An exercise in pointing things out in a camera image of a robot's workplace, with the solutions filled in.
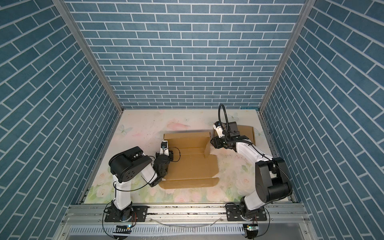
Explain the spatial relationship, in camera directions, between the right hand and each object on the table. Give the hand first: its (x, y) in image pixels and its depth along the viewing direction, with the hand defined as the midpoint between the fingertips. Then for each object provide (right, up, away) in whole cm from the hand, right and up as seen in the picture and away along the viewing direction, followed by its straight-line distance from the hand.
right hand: (213, 138), depth 91 cm
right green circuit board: (+17, -43, -18) cm, 49 cm away
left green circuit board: (-46, -42, -19) cm, 66 cm away
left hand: (-29, -5, +4) cm, 30 cm away
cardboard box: (-14, -18, -2) cm, 22 cm away
